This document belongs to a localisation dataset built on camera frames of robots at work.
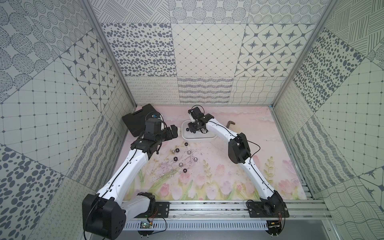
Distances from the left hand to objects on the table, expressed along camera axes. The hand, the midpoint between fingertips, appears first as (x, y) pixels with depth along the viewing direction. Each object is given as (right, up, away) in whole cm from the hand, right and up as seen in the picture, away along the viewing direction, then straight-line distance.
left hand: (169, 126), depth 80 cm
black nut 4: (+8, -3, +24) cm, 26 cm away
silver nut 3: (+10, -17, +15) cm, 25 cm away
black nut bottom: (+8, -27, +7) cm, 29 cm away
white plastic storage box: (+8, -6, +22) cm, 24 cm away
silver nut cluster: (+14, -21, +12) cm, 29 cm away
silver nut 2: (+5, -24, +9) cm, 26 cm away
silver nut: (0, -17, +15) cm, 23 cm away
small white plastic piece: (+3, -4, +19) cm, 20 cm away
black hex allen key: (+40, +1, +30) cm, 50 cm away
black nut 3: (+8, -13, +18) cm, 23 cm away
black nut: (+3, -16, +15) cm, 22 cm away
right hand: (+13, -2, +25) cm, 28 cm away
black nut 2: (+2, -21, +12) cm, 24 cm away
